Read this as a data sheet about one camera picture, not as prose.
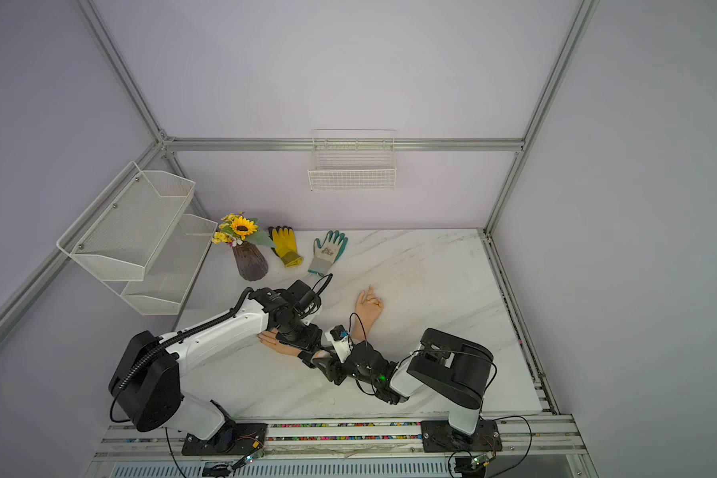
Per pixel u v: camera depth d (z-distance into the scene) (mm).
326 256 1112
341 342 742
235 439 700
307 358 794
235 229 856
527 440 723
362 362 658
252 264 999
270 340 882
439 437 732
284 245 1116
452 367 491
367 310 952
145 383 424
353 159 956
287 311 614
